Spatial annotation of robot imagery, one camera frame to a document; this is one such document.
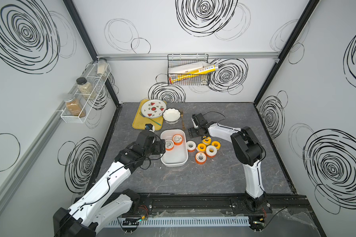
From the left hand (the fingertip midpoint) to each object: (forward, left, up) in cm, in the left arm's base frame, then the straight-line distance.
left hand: (157, 142), depth 77 cm
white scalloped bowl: (+33, -5, -16) cm, 37 cm away
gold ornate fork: (+26, -14, -18) cm, 34 cm away
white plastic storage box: (+1, -11, -18) cm, 21 cm away
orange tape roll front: (-1, -25, -17) cm, 30 cm away
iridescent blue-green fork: (+27, +5, -18) cm, 33 cm away
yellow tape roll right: (+7, -37, -15) cm, 40 cm away
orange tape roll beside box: (+7, -19, -16) cm, 26 cm away
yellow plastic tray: (+28, +18, -18) cm, 38 cm away
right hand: (+19, -22, -16) cm, 34 cm away
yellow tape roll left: (+6, -26, -16) cm, 31 cm away
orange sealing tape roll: (+12, -10, -16) cm, 22 cm away
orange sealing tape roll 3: (+3, -31, -14) cm, 34 cm away
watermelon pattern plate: (+40, +10, -17) cm, 44 cm away
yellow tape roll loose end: (+11, -30, -15) cm, 35 cm away
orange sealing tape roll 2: (+7, -5, -16) cm, 18 cm away
